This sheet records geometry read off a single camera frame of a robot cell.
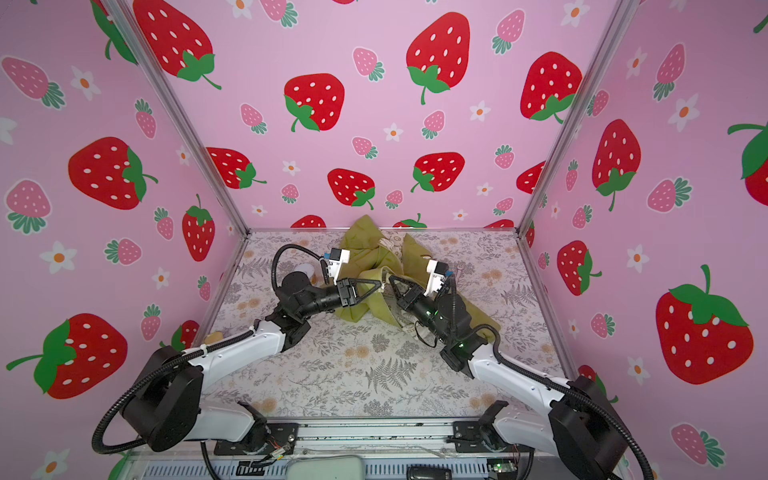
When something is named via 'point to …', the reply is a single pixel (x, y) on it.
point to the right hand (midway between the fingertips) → (387, 279)
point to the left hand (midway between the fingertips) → (379, 288)
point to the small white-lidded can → (305, 268)
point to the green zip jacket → (373, 256)
